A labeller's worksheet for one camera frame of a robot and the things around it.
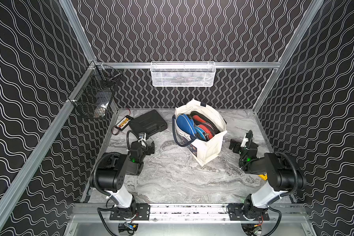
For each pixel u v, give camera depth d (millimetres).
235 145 880
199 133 837
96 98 954
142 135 828
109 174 469
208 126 883
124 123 1098
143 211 735
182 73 1295
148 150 819
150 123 1059
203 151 787
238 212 741
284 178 475
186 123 833
